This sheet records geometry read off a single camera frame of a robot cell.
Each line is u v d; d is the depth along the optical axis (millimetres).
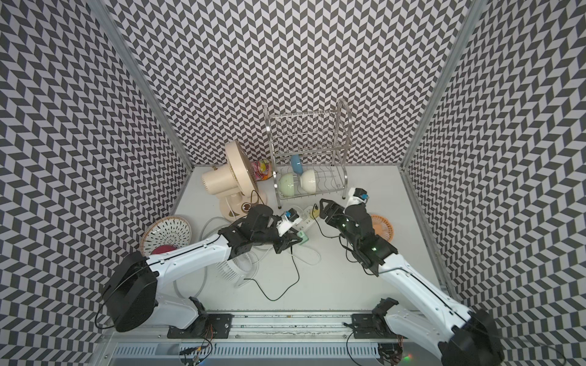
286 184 945
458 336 392
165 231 935
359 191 667
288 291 806
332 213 662
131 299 412
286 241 707
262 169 1156
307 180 963
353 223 548
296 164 1030
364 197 675
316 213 924
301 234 787
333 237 869
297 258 878
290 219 691
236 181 809
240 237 623
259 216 619
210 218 973
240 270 754
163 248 876
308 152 825
